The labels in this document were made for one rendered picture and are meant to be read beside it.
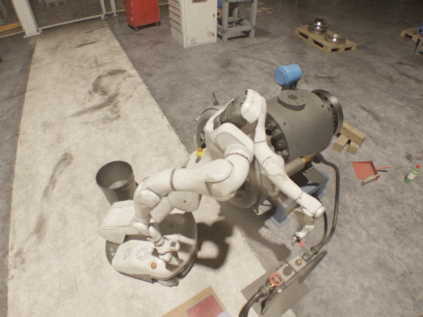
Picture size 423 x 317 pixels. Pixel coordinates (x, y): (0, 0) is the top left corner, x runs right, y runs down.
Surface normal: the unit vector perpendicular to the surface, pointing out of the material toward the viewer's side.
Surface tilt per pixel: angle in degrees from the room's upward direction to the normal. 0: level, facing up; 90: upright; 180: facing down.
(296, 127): 39
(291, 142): 53
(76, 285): 0
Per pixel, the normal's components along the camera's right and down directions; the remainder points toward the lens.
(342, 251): 0.00, -0.71
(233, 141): -0.22, 0.69
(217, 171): -0.23, -0.62
